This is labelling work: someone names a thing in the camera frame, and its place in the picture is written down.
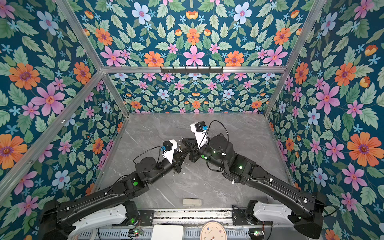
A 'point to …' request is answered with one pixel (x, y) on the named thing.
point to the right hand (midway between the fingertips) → (183, 138)
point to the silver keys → (180, 150)
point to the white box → (168, 232)
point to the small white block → (192, 202)
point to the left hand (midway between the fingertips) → (190, 148)
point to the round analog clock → (213, 230)
